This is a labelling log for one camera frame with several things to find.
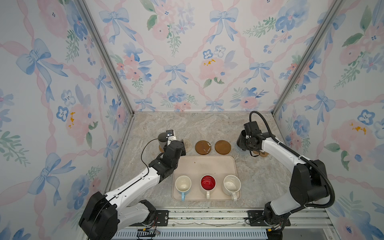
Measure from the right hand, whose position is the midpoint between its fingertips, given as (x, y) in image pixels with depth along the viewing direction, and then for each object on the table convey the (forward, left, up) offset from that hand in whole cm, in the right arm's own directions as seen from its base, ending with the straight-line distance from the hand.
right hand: (244, 143), depth 91 cm
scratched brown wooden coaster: (+2, +25, -9) cm, 26 cm away
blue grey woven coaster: (-1, 0, -9) cm, 9 cm away
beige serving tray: (-12, +30, -9) cm, 33 cm away
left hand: (-5, +38, +10) cm, 40 cm away
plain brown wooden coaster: (+3, +12, -9) cm, 15 cm away
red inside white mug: (-22, +22, -7) cm, 32 cm away
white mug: (-22, +9, -8) cm, 25 cm away
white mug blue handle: (-23, +36, -7) cm, 43 cm away
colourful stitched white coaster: (+4, +35, -8) cm, 36 cm away
